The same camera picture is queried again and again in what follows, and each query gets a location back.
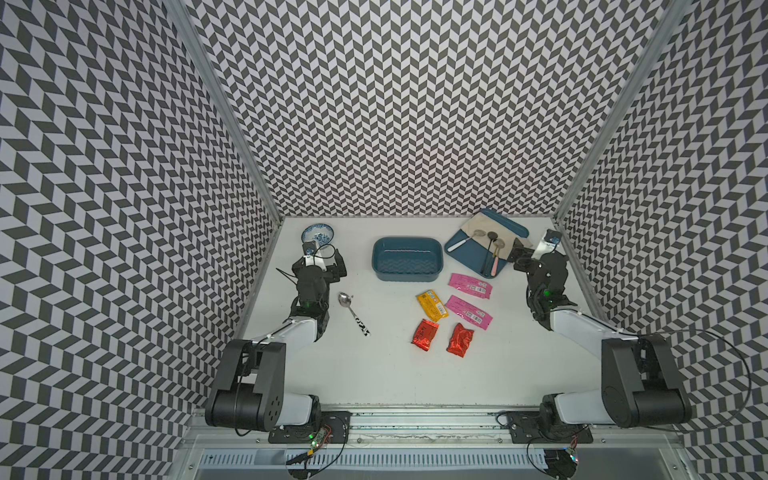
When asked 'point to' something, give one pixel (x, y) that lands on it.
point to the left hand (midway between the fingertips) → (323, 253)
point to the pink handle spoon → (500, 244)
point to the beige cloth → (486, 222)
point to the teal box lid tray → (479, 256)
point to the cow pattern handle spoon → (345, 300)
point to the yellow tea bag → (432, 305)
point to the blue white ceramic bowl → (321, 233)
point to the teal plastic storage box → (407, 259)
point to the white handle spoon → (477, 233)
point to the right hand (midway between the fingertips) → (528, 246)
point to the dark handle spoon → (492, 235)
